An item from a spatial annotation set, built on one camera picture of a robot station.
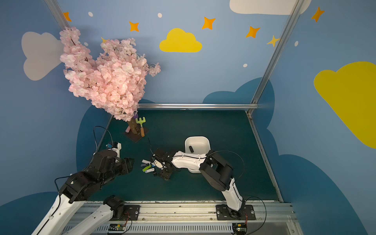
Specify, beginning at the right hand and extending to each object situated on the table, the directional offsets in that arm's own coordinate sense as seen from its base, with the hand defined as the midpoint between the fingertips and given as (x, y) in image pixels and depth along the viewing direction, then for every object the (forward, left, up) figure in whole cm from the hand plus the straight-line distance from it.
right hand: (167, 170), depth 89 cm
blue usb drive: (+2, +10, 0) cm, 10 cm away
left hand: (-4, +15, +22) cm, 27 cm away
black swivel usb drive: (-3, +8, -1) cm, 8 cm away
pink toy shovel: (+28, +34, +3) cm, 44 cm away
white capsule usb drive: (-1, +11, 0) cm, 11 cm away
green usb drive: (+1, +14, 0) cm, 14 cm away
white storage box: (+21, -20, -2) cm, 29 cm away
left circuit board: (-31, +21, -2) cm, 37 cm away
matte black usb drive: (+16, -14, 0) cm, 21 cm away
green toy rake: (+38, +27, 0) cm, 47 cm away
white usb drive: (+5, +15, 0) cm, 15 cm away
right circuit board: (-27, -41, -3) cm, 49 cm away
